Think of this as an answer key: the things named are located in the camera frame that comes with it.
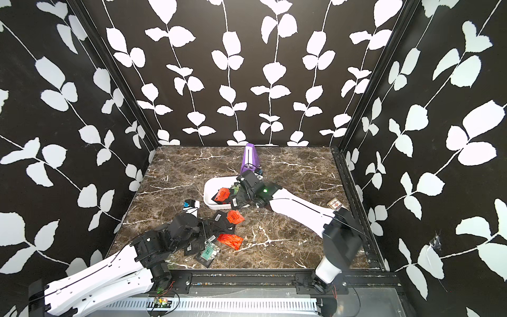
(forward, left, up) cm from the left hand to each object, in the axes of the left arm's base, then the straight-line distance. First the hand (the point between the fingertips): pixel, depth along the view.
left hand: (213, 221), depth 76 cm
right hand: (+12, -9, +2) cm, 15 cm away
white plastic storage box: (+23, +5, -11) cm, 26 cm away
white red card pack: (+11, -56, -12) cm, 59 cm away
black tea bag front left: (-6, +10, -13) cm, 17 cm away
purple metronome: (+33, -15, -2) cm, 36 cm away
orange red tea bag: (+17, -1, -10) cm, 20 cm away
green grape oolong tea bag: (-8, +3, -13) cm, 16 cm away
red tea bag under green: (-4, -6, -12) cm, 14 cm away
